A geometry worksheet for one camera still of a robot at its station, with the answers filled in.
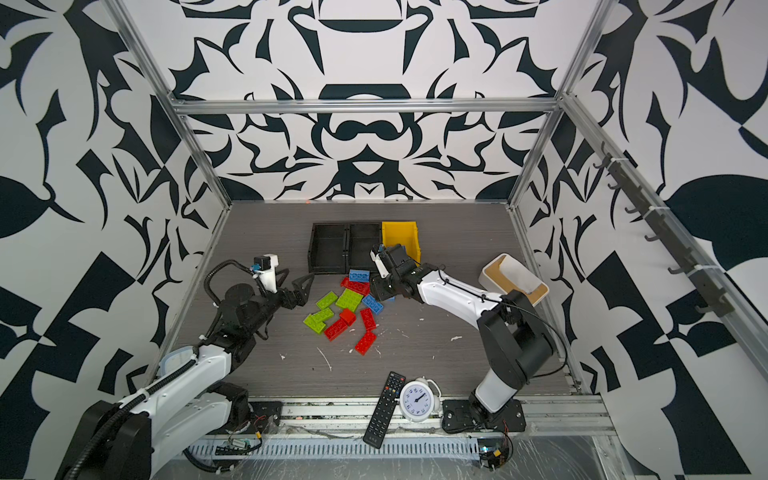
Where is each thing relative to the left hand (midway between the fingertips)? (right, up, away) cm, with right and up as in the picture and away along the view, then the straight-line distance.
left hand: (299, 267), depth 81 cm
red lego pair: (+12, -16, +8) cm, 21 cm away
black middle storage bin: (+14, +7, +27) cm, 31 cm away
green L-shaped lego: (+3, -16, +7) cm, 18 cm away
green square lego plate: (+12, -11, +13) cm, 21 cm away
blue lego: (+14, -4, +16) cm, 22 cm away
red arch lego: (+15, -8, +15) cm, 23 cm away
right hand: (+21, -5, +8) cm, 23 cm away
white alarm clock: (+31, -32, -6) cm, 45 cm away
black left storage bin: (+2, +4, +30) cm, 31 cm away
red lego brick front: (+17, -22, +4) cm, 28 cm away
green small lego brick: (+5, -12, +13) cm, 18 cm away
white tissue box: (+60, -3, +14) cm, 62 cm away
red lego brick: (+18, -17, +8) cm, 27 cm away
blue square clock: (-33, -24, -1) cm, 40 cm away
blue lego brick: (+19, -13, +13) cm, 26 cm away
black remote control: (+23, -34, -6) cm, 41 cm away
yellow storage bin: (+29, +9, +29) cm, 42 cm away
